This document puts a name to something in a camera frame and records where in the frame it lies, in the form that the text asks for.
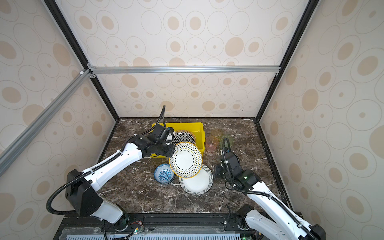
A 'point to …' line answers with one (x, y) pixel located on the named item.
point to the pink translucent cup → (211, 143)
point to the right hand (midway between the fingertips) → (216, 167)
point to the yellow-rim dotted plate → (186, 160)
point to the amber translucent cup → (216, 132)
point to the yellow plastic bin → (197, 128)
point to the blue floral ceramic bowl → (163, 174)
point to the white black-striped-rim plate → (199, 185)
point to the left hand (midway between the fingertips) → (177, 148)
